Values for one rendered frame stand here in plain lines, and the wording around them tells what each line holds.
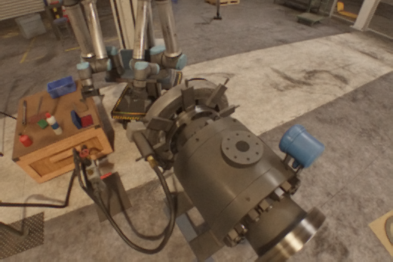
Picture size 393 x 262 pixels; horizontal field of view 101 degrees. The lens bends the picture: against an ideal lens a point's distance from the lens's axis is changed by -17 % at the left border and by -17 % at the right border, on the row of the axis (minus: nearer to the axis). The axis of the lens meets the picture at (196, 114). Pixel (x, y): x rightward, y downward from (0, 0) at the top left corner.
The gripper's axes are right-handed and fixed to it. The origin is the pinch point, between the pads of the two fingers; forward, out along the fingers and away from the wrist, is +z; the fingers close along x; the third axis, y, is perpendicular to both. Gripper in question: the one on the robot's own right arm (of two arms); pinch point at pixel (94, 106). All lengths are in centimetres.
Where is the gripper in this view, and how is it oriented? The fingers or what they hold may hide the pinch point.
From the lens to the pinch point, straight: 164.5
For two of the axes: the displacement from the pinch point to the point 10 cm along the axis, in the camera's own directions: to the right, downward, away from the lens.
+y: -0.4, -3.3, 9.4
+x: -9.9, 1.5, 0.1
